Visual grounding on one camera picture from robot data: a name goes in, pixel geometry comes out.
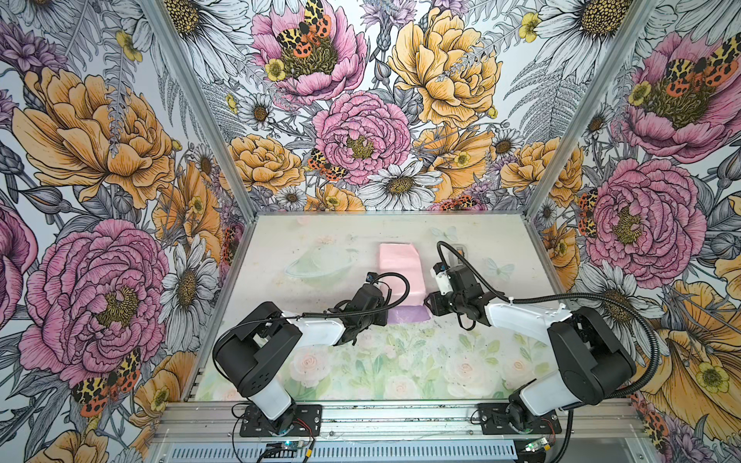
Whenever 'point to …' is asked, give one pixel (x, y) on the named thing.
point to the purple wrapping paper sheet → (400, 265)
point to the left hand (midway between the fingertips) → (382, 312)
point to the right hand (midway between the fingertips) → (432, 308)
